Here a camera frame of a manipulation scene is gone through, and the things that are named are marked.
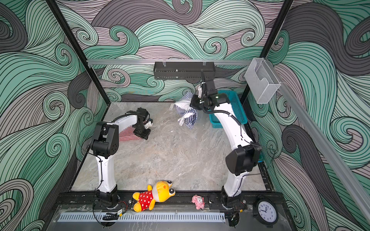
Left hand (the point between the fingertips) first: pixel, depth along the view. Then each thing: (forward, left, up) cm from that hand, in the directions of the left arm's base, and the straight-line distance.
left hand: (145, 136), depth 99 cm
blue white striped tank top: (+5, -26, +26) cm, 37 cm away
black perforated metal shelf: (+32, -26, +33) cm, 53 cm away
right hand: (+5, -31, +29) cm, 43 cm away
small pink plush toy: (-40, -35, +4) cm, 53 cm away
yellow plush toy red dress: (-36, -16, +8) cm, 40 cm away
